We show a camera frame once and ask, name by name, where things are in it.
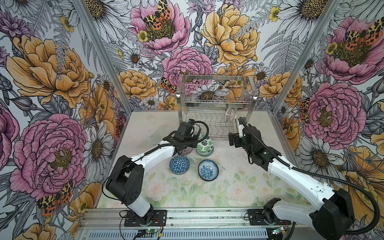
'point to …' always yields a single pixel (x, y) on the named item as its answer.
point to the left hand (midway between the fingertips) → (195, 142)
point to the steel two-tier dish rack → (217, 101)
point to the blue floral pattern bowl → (208, 170)
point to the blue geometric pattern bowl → (179, 164)
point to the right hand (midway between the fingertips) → (238, 135)
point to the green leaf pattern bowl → (205, 147)
